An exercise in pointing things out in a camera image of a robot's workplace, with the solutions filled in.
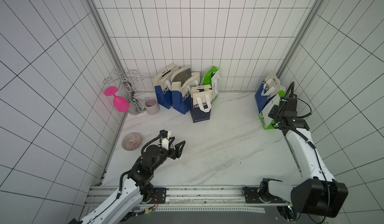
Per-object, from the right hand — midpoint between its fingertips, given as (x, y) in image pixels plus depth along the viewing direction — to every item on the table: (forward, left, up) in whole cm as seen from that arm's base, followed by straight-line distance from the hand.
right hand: (280, 109), depth 79 cm
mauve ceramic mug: (+12, +78, -16) cm, 81 cm away
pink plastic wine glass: (+4, +94, -6) cm, 94 cm away
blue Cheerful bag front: (+16, +68, -2) cm, 70 cm away
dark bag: (+4, +43, -2) cm, 43 cm away
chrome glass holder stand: (+14, +91, -21) cm, 94 cm away
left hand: (-17, +55, -10) cm, 58 cm away
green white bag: (+21, +36, +3) cm, 42 cm away
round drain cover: (-14, +85, -20) cm, 89 cm away
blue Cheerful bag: (+16, +55, +3) cm, 57 cm away
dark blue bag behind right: (+24, -3, -5) cm, 24 cm away
